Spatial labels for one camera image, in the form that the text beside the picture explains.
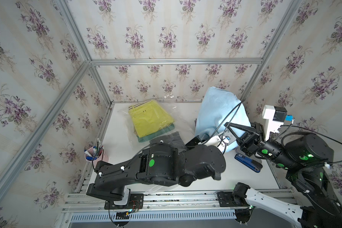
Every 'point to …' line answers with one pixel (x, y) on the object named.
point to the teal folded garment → (151, 136)
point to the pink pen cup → (94, 154)
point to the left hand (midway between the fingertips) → (216, 143)
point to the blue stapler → (252, 164)
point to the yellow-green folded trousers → (148, 116)
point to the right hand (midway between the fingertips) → (231, 125)
